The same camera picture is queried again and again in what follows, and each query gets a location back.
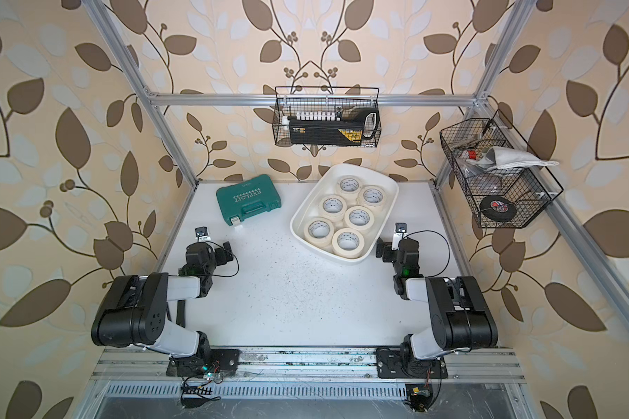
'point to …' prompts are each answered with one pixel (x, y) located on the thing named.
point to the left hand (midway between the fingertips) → (215, 242)
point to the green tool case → (248, 198)
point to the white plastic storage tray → (327, 187)
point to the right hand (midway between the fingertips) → (394, 238)
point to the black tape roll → (498, 209)
